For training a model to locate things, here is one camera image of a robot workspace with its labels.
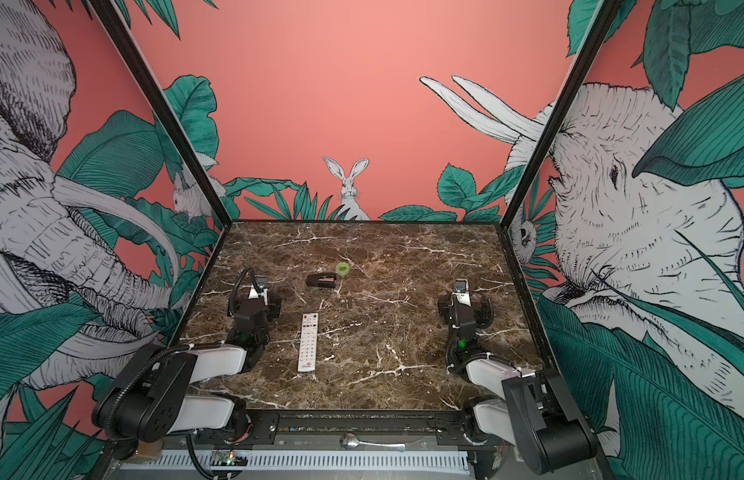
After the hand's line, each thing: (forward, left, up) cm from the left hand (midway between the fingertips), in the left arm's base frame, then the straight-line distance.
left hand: (252, 287), depth 88 cm
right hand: (-4, -64, +1) cm, 64 cm away
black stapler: (+9, -19, -10) cm, 23 cm away
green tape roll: (+14, -26, -11) cm, 31 cm away
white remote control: (-14, -17, -9) cm, 24 cm away
